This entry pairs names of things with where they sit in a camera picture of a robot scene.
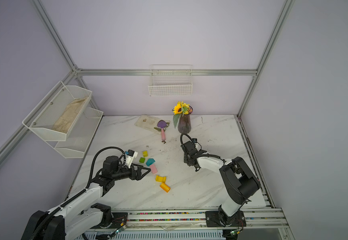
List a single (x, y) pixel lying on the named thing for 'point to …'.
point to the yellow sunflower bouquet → (180, 108)
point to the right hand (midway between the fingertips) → (192, 156)
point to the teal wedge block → (150, 161)
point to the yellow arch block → (160, 179)
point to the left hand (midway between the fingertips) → (145, 169)
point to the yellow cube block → (145, 153)
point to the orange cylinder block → (164, 187)
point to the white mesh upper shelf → (51, 109)
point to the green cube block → (142, 159)
